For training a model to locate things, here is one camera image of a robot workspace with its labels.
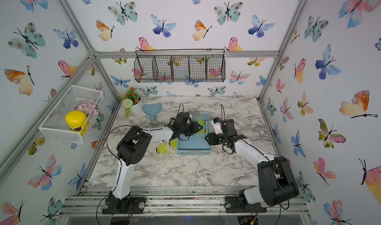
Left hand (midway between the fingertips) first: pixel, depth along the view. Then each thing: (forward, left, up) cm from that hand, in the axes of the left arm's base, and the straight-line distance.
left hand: (204, 127), depth 97 cm
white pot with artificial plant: (+17, +48, +7) cm, 51 cm away
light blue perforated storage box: (-9, +4, -6) cm, 12 cm away
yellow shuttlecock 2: (-2, +1, -2) cm, 3 cm away
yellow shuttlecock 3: (-9, +19, -3) cm, 22 cm away
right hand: (-9, -3, +4) cm, 10 cm away
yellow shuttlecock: (+6, +1, -2) cm, 6 cm away
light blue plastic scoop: (+22, +39, -6) cm, 45 cm away
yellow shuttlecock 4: (-12, +26, -4) cm, 29 cm away
